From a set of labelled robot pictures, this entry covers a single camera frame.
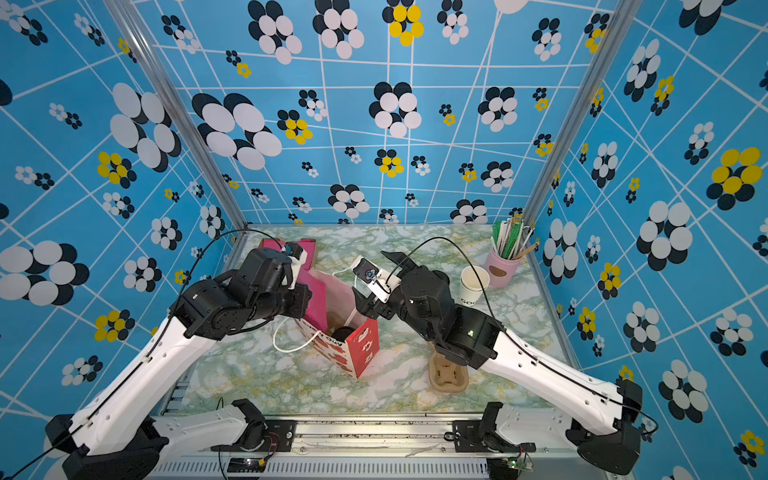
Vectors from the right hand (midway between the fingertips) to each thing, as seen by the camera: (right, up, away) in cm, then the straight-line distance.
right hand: (376, 268), depth 62 cm
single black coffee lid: (-7, -14, +2) cm, 16 cm away
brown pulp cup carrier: (+18, -31, +20) cm, 41 cm away
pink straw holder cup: (+39, -3, +34) cm, 51 cm away
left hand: (-15, -6, +6) cm, 17 cm away
